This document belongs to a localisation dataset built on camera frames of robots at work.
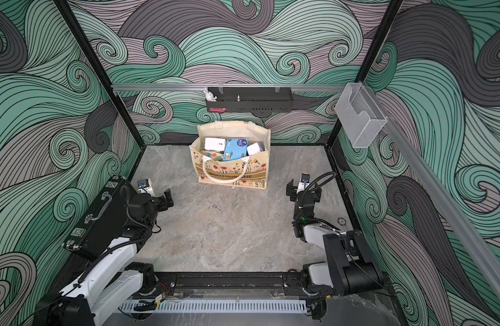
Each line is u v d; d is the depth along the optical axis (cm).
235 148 86
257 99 95
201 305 70
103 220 69
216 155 89
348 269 42
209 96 85
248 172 86
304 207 65
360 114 78
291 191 79
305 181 73
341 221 90
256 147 85
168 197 76
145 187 70
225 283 74
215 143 86
